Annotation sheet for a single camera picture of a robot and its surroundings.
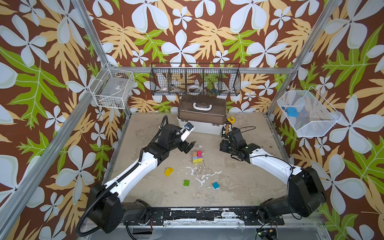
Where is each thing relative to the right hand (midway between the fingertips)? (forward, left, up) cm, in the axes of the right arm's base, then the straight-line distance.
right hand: (222, 144), depth 89 cm
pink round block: (-3, +14, -5) cm, 15 cm away
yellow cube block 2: (-7, +17, -8) cm, 20 cm away
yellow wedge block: (-12, +33, -9) cm, 36 cm away
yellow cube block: (-6, +14, -8) cm, 17 cm away
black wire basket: (+39, +15, +20) cm, 46 cm away
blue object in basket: (+13, -41, +14) cm, 45 cm away
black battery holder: (+19, -7, -9) cm, 22 cm away
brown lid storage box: (+17, +9, +10) cm, 21 cm away
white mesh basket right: (+4, -47, +20) cm, 51 cm away
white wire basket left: (+25, +65, +24) cm, 74 cm away
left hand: (0, +21, +13) cm, 25 cm away
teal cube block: (-20, +5, -12) cm, 24 cm away
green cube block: (-19, +22, -12) cm, 31 cm away
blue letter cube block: (-5, +17, -7) cm, 19 cm away
